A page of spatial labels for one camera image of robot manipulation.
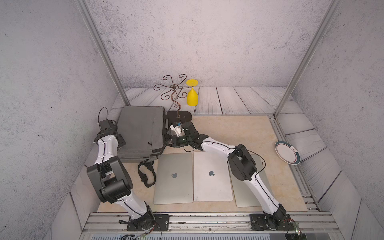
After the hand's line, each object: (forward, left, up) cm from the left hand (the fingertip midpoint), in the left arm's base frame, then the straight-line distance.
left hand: (117, 143), depth 88 cm
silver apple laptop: (-17, -33, -12) cm, 39 cm away
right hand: (-2, -28, 0) cm, 28 cm away
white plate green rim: (-1, -106, -13) cm, 107 cm away
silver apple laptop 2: (-27, -72, -13) cm, 78 cm away
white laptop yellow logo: (-19, -55, -13) cm, 60 cm away
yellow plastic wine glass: (+28, -45, +12) cm, 54 cm away
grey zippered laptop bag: (+13, -11, -2) cm, 17 cm away
